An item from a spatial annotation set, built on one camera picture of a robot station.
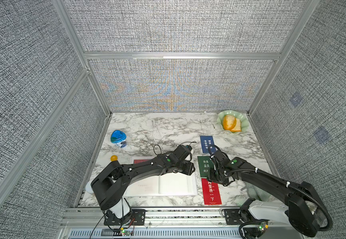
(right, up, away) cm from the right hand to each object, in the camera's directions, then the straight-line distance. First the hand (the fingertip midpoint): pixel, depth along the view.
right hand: (209, 176), depth 82 cm
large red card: (+1, -9, -1) cm, 9 cm away
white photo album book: (-21, -5, +1) cm, 21 cm away
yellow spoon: (-57, +8, +11) cm, 58 cm away
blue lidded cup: (-53, +21, +10) cm, 58 cm away
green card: (0, +4, +10) cm, 11 cm away
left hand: (-7, +4, -1) cm, 9 cm away
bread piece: (+20, +30, +21) cm, 42 cm away
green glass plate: (+32, +33, +27) cm, 54 cm away
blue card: (+4, +17, +21) cm, 27 cm away
